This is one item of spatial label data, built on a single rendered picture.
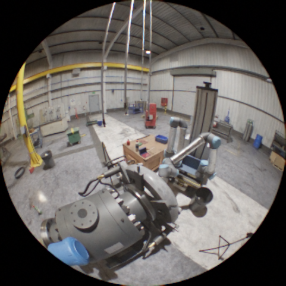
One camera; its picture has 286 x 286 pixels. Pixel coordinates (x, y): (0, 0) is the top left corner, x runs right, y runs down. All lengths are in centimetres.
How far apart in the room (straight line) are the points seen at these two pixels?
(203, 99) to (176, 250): 216
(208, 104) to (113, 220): 168
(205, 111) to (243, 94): 741
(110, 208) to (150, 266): 109
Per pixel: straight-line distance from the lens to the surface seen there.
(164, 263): 155
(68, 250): 55
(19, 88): 387
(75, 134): 378
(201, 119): 158
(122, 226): 68
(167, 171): 87
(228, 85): 895
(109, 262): 129
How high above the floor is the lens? 149
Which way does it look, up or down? 27 degrees down
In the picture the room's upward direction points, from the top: 2 degrees clockwise
